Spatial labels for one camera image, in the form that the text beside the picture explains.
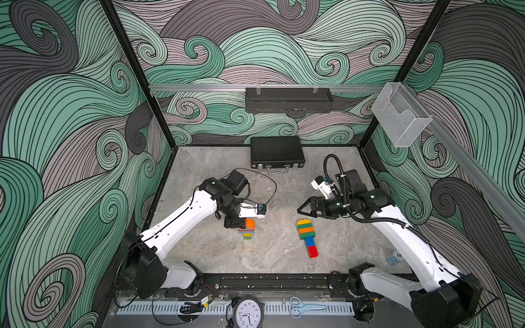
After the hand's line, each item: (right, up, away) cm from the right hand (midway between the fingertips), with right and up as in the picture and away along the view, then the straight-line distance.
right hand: (304, 213), depth 71 cm
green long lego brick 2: (+2, -13, +14) cm, 20 cm away
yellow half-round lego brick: (+3, -8, +16) cm, 19 cm away
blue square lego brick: (+5, -15, +12) cm, 20 cm away
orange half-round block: (-19, -4, +3) cm, 20 cm away
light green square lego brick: (-21, -14, +14) cm, 29 cm away
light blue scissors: (-2, -32, -2) cm, 32 cm away
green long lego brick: (+4, -10, +16) cm, 19 cm away
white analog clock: (-20, -31, -5) cm, 38 cm away
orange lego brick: (+5, -11, +16) cm, 20 cm away
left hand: (-23, -2, +4) cm, 23 cm away
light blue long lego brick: (-21, -9, +8) cm, 24 cm away
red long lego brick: (-21, -8, +5) cm, 23 cm away
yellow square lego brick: (-21, -12, +13) cm, 28 cm away
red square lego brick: (+5, -17, +8) cm, 20 cm away
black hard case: (-6, +23, +38) cm, 45 cm away
